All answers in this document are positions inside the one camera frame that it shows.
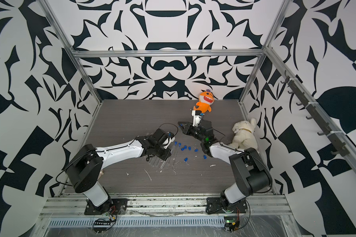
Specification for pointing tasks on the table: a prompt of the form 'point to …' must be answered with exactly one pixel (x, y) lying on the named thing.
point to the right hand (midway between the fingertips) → (178, 121)
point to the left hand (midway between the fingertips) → (169, 151)
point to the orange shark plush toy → (206, 98)
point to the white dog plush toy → (244, 137)
